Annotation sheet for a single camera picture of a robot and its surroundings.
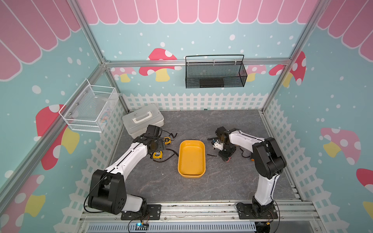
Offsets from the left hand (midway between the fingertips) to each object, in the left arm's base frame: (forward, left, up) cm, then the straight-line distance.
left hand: (157, 148), depth 88 cm
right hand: (+1, -45, -9) cm, 46 cm away
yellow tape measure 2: (0, -37, -8) cm, 38 cm away
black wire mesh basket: (+46, -30, +22) cm, 59 cm away
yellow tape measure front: (-1, +1, -6) cm, 6 cm away
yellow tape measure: (+10, -4, -7) cm, 13 cm away
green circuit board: (-38, +4, -11) cm, 40 cm away
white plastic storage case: (+17, +17, +3) cm, 24 cm away
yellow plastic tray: (-3, -21, -8) cm, 23 cm away
